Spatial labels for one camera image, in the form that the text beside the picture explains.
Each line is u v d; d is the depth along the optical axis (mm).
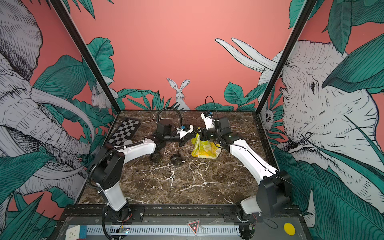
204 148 888
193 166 904
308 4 685
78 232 647
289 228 709
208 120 724
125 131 1037
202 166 912
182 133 748
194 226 702
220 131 618
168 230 701
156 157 904
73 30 763
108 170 473
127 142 959
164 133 716
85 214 748
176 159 900
